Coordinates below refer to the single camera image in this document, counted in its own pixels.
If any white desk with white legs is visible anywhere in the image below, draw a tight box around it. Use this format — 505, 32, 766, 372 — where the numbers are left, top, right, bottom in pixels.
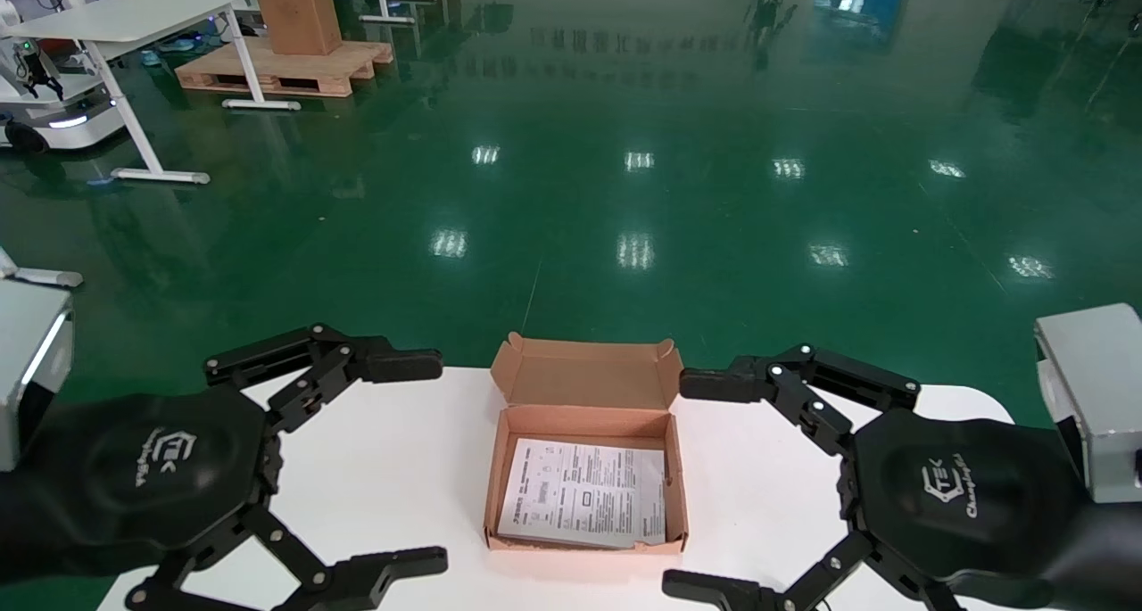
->
4, 0, 302, 185

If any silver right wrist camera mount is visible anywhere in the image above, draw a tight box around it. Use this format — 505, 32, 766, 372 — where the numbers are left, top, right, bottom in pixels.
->
1035, 303, 1142, 505

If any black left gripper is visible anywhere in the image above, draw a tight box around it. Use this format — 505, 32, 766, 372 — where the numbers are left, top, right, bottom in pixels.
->
0, 384, 285, 587

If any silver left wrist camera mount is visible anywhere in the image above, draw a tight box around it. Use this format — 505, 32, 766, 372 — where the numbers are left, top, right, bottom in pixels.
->
0, 281, 74, 471

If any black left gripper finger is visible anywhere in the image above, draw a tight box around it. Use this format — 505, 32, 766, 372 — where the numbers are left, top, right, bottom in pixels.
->
203, 323, 444, 435
125, 502, 450, 611

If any tall brown cardboard carton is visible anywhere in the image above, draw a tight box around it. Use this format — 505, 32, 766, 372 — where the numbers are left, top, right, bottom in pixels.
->
250, 0, 344, 56

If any printed white instruction sheet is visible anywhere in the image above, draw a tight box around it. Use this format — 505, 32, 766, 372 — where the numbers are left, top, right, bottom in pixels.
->
496, 438, 668, 549

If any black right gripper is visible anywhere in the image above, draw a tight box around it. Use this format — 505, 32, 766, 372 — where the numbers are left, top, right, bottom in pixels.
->
841, 410, 1142, 611

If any open brown cardboard storage box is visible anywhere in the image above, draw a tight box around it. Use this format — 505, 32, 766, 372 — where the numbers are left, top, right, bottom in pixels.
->
483, 332, 690, 556

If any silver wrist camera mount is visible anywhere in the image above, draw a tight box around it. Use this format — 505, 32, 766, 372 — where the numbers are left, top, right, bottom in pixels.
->
0, 281, 74, 471
1035, 303, 1142, 505

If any white table foot bar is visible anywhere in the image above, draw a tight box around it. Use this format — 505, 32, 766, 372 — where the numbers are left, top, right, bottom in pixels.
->
0, 247, 84, 289

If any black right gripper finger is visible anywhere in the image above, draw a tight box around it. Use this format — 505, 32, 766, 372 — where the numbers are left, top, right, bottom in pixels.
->
662, 529, 969, 611
680, 343, 922, 456

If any wooden shipping pallet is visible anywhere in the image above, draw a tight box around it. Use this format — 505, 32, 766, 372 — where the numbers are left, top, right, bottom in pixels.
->
176, 38, 394, 99

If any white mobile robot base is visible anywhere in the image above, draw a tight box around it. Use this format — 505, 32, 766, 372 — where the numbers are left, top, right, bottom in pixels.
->
0, 38, 126, 154

